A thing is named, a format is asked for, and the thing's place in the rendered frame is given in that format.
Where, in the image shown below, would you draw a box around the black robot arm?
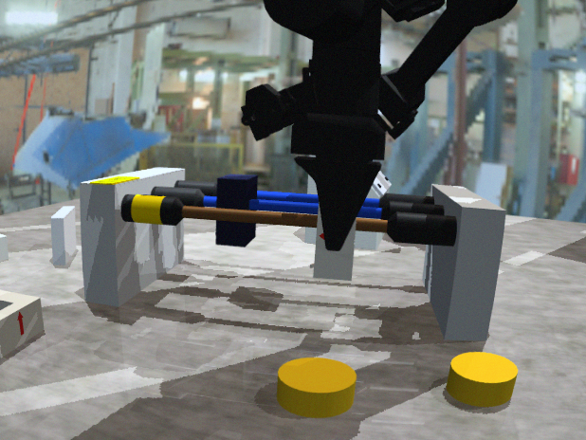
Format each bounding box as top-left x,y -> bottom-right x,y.
241,0 -> 518,140

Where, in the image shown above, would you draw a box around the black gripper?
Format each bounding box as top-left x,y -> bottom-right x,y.
290,47 -> 386,251

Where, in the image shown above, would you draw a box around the yellow short cylinder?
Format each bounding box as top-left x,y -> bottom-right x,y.
277,357 -> 357,418
447,352 -> 518,407

